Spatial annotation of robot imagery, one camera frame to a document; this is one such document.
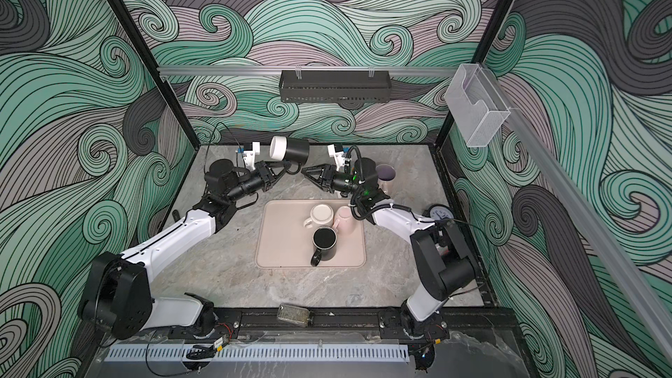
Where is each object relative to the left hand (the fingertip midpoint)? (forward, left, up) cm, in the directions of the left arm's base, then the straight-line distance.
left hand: (292, 163), depth 73 cm
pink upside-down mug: (-7, -17, -23) cm, 29 cm away
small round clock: (+1, -53, -27) cm, 59 cm away
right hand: (-2, -3, -3) cm, 5 cm away
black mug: (-15, -10, -20) cm, 27 cm away
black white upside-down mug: (+3, +2, +3) cm, 5 cm away
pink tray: (-11, +5, -30) cm, 32 cm away
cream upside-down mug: (-4, -8, -23) cm, 25 cm away
